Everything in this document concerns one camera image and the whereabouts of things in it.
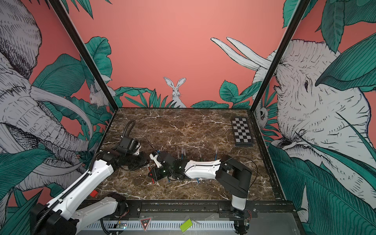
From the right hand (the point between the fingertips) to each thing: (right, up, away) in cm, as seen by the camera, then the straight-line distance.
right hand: (148, 174), depth 76 cm
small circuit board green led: (-11, -23, -5) cm, 26 cm away
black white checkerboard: (+59, +20, +27) cm, 68 cm away
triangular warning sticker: (0, -22, -5) cm, 22 cm away
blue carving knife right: (+39, +6, +19) cm, 44 cm away
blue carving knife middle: (+17, +7, +19) cm, 26 cm away
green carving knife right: (+29, +4, +17) cm, 34 cm away
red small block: (-10, +4, -27) cm, 29 cm away
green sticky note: (+20, -22, -7) cm, 31 cm away
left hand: (+1, +7, +3) cm, 8 cm away
